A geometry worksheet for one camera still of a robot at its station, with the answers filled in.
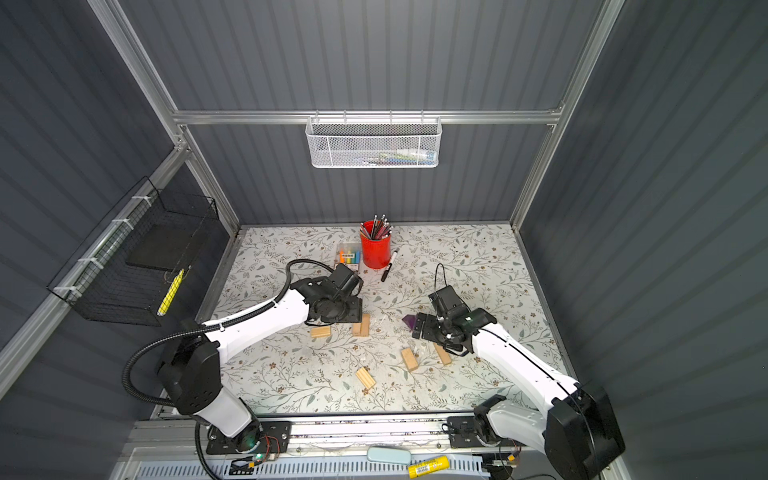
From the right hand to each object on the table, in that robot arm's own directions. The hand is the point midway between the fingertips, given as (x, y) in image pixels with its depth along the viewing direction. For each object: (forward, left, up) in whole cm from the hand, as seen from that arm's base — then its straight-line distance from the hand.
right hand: (430, 334), depth 83 cm
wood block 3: (+4, +33, -6) cm, 34 cm away
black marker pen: (+30, +12, -6) cm, 33 cm away
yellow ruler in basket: (+1, +62, +22) cm, 65 cm away
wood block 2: (+4, +22, -6) cm, 23 cm away
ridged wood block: (-10, +18, -6) cm, 22 cm away
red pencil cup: (+31, +16, +5) cm, 35 cm away
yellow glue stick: (-30, +2, -5) cm, 31 cm away
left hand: (+5, +21, +3) cm, 22 cm away
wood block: (+6, +19, -6) cm, 21 cm away
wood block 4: (-5, +6, -5) cm, 9 cm away
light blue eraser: (-28, +11, -5) cm, 30 cm away
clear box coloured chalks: (+33, +27, -4) cm, 43 cm away
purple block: (+8, +5, -7) cm, 12 cm away
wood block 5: (-3, -4, -7) cm, 9 cm away
